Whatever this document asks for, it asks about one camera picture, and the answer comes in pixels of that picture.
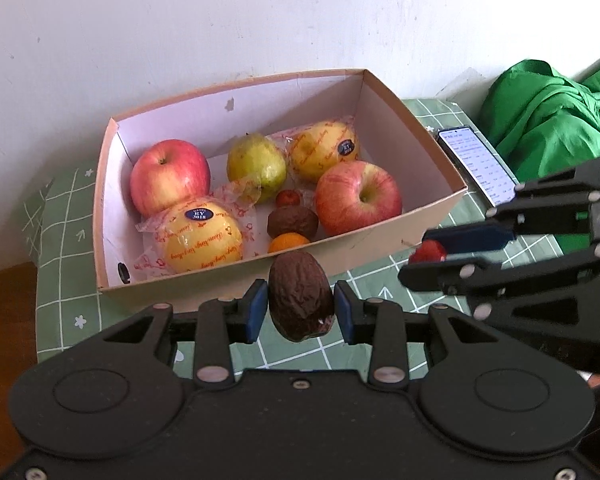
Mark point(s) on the plastic-wrapped yellow orange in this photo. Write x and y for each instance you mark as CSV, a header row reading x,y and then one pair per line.
x,y
200,237
320,150

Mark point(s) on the small orange tangerine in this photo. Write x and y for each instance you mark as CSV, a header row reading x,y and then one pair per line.
x,y
287,243

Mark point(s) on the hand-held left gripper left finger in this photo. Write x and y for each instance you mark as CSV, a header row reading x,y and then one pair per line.
x,y
256,310

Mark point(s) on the green checked tablecloth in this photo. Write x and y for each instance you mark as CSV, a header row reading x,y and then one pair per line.
x,y
60,260

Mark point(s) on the small red hawthorn berry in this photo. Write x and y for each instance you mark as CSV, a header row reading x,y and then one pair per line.
x,y
427,252
287,198

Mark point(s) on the green cloth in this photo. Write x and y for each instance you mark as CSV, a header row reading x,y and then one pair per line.
x,y
545,110

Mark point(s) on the red apple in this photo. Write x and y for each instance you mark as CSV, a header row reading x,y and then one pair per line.
x,y
355,200
170,175

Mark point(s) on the wrinkled brown passion fruit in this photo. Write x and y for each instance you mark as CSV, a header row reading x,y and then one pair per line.
x,y
292,220
300,300

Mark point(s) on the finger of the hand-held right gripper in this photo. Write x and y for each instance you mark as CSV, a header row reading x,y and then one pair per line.
x,y
465,237
430,277

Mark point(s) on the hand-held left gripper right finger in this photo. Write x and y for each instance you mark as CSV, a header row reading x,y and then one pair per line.
x,y
344,312

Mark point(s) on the brown cardboard box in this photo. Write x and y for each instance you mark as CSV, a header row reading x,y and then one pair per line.
x,y
370,247

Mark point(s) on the green pear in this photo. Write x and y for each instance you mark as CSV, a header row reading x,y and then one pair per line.
x,y
255,162

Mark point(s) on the smartphone in clear case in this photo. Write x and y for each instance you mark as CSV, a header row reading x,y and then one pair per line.
x,y
475,160

